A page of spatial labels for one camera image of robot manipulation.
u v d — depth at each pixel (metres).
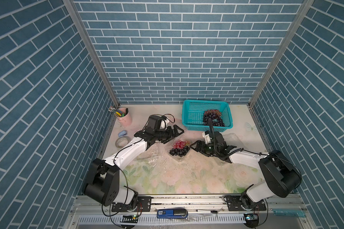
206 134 0.85
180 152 0.89
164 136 0.72
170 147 0.91
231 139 0.99
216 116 1.08
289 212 0.72
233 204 0.73
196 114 1.14
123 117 0.99
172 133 0.73
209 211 0.71
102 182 0.42
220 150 0.71
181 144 0.91
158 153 0.93
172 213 0.67
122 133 0.99
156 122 0.66
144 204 0.74
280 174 0.45
